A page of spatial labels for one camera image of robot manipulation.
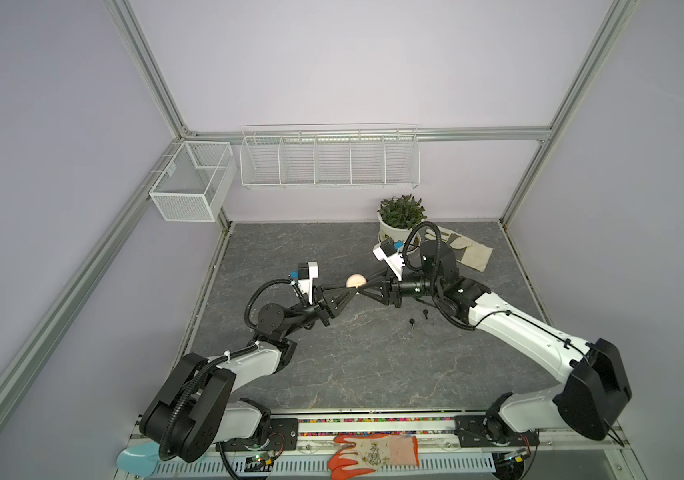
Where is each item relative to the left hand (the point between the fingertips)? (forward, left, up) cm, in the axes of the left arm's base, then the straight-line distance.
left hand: (356, 294), depth 69 cm
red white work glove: (-30, +2, -24) cm, 38 cm away
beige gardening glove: (+30, -45, -27) cm, 61 cm away
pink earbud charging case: (+2, 0, +3) cm, 3 cm away
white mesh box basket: (+51, +52, -4) cm, 73 cm away
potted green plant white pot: (+36, -17, -12) cm, 41 cm away
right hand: (+1, -1, 0) cm, 2 cm away
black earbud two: (+5, -18, -27) cm, 33 cm away
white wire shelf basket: (+50, +5, +4) cm, 51 cm away
